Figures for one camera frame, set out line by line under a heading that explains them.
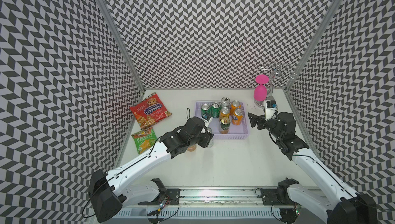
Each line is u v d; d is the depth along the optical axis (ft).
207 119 2.12
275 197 2.40
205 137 2.14
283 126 1.90
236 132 3.15
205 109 3.17
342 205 1.30
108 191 1.25
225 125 2.94
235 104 3.18
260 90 3.10
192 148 2.77
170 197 2.36
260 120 2.24
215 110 3.23
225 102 3.12
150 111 3.28
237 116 3.04
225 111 3.08
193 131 1.75
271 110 2.16
